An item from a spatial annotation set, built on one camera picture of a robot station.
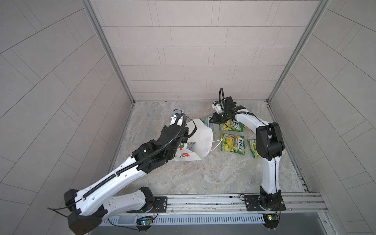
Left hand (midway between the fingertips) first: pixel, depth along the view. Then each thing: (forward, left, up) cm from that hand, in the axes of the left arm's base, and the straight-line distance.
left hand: (186, 122), depth 65 cm
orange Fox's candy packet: (-2, -27, -1) cm, 28 cm away
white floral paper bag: (+1, -7, -21) cm, 22 cm away
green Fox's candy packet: (+18, -27, -29) cm, 44 cm away
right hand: (+19, -14, -24) cm, 34 cm away
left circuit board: (-35, +18, -28) cm, 48 cm away
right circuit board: (-34, -40, -31) cm, 61 cm away
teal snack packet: (+17, -12, -24) cm, 31 cm away
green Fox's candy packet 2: (+5, -28, -29) cm, 40 cm away
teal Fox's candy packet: (0, -2, -23) cm, 23 cm away
